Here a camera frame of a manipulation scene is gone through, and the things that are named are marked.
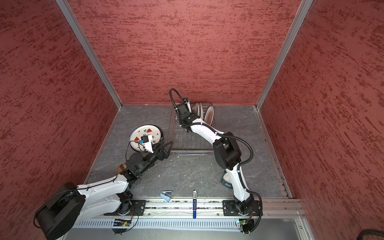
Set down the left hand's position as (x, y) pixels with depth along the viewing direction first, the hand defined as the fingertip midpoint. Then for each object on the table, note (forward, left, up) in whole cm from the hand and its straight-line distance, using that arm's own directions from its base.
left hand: (169, 144), depth 79 cm
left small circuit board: (-34, +23, -19) cm, 45 cm away
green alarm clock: (-15, -31, -12) cm, 36 cm away
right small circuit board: (-34, -41, -17) cm, 56 cm away
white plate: (+24, -16, +3) cm, 29 cm away
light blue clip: (-23, +1, -15) cm, 27 cm away
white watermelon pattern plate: (+18, +23, -13) cm, 32 cm away
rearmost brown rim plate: (+29, -23, -7) cm, 38 cm away
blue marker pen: (-26, -14, -15) cm, 33 cm away
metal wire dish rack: (+10, -6, -15) cm, 19 cm away
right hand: (+24, -9, -2) cm, 25 cm away
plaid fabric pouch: (-8, +29, -14) cm, 33 cm away
